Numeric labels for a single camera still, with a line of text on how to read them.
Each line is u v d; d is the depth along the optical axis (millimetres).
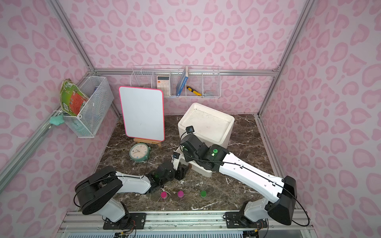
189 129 618
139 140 1009
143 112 1941
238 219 734
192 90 977
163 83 949
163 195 799
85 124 719
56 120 618
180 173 768
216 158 470
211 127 827
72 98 734
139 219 734
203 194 797
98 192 445
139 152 956
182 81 875
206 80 1007
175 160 769
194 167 862
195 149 505
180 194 822
